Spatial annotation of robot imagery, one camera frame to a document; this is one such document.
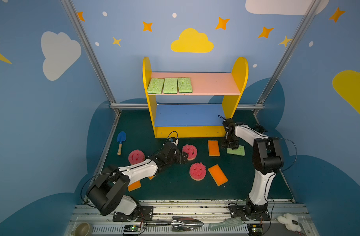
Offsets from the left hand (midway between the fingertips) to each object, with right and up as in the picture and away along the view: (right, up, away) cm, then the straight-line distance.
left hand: (181, 153), depth 89 cm
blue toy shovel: (-44, +9, +16) cm, 47 cm away
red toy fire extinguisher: (+49, +15, +2) cm, 52 cm away
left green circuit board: (-25, -33, -18) cm, 45 cm away
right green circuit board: (+37, -35, -17) cm, 54 cm away
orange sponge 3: (+22, +2, +10) cm, 24 cm away
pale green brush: (+24, -31, -17) cm, 43 cm away
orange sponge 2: (-18, -14, -3) cm, 23 cm away
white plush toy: (+53, -29, -19) cm, 64 cm away
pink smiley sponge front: (+10, -11, -2) cm, 15 cm away
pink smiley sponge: (-29, -2, +2) cm, 29 cm away
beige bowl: (-48, -33, -20) cm, 61 cm away
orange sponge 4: (+22, -13, -1) cm, 25 cm away
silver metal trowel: (-1, -32, -17) cm, 36 cm away
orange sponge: (-27, -17, -7) cm, 33 cm away
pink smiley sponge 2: (+6, 0, +7) cm, 9 cm away
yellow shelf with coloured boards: (+9, +34, +29) cm, 46 cm away
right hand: (+32, +3, +9) cm, 34 cm away
